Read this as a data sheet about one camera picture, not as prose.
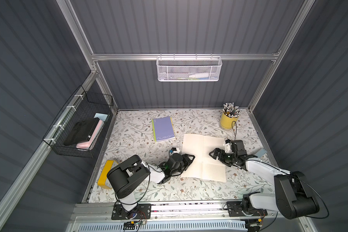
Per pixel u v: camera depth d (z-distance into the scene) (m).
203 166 0.88
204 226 0.77
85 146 0.63
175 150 0.86
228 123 0.99
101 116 0.81
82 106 0.79
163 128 1.09
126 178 0.46
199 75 0.90
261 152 0.91
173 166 0.68
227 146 0.83
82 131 0.67
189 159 0.81
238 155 0.71
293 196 0.42
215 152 0.82
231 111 0.94
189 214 0.74
